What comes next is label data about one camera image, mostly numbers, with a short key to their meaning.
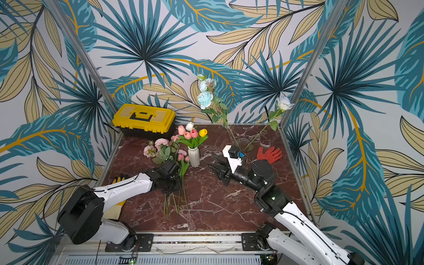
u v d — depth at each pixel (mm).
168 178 714
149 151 1005
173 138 1003
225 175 525
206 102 666
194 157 897
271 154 1027
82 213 424
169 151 912
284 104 687
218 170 549
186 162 965
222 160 607
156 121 982
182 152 1005
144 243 731
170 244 747
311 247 420
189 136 733
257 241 663
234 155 488
